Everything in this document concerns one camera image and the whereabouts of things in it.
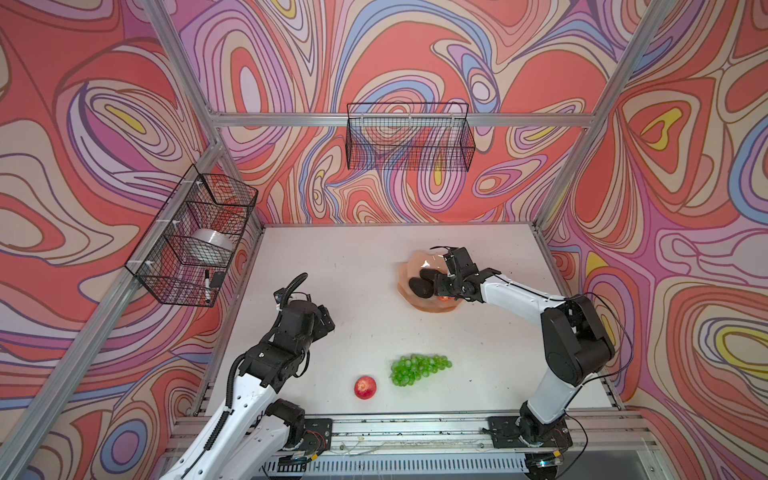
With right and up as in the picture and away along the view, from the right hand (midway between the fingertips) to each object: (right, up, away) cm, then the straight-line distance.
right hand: (446, 290), depth 95 cm
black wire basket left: (-67, +13, -25) cm, 72 cm away
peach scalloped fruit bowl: (-11, +7, +7) cm, 14 cm away
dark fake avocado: (-4, +5, +7) cm, 9 cm away
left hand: (-37, -4, -17) cm, 41 cm away
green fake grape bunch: (-12, -19, -16) cm, 28 cm away
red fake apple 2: (-25, -23, -18) cm, 38 cm away
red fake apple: (0, -2, -1) cm, 3 cm away
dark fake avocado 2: (-8, +1, +2) cm, 8 cm away
